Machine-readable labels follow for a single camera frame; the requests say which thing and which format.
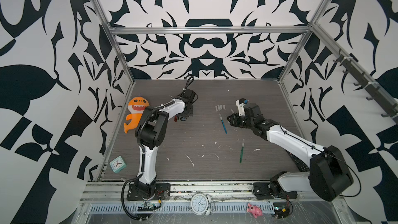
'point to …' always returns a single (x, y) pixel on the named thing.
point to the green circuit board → (281, 212)
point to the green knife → (242, 151)
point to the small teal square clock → (117, 164)
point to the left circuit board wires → (149, 207)
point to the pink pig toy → (255, 210)
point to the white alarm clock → (200, 204)
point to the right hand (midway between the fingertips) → (226, 115)
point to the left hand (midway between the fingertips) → (184, 110)
